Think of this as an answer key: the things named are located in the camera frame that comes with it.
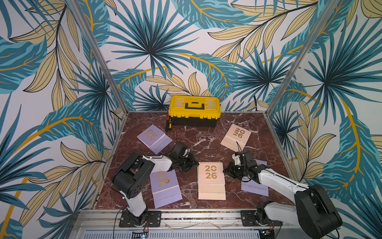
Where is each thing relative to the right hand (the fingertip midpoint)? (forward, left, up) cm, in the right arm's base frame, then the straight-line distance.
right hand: (222, 170), depth 87 cm
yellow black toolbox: (+35, +15, +14) cm, 41 cm away
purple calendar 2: (-8, +33, -2) cm, 34 cm away
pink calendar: (+28, -14, -2) cm, 31 cm away
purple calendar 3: (-8, -16, -2) cm, 18 cm away
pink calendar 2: (-6, +7, -1) cm, 9 cm away
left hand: (+3, +13, +1) cm, 13 cm away
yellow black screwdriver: (+38, +33, 0) cm, 50 cm away
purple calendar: (+25, +43, -2) cm, 50 cm away
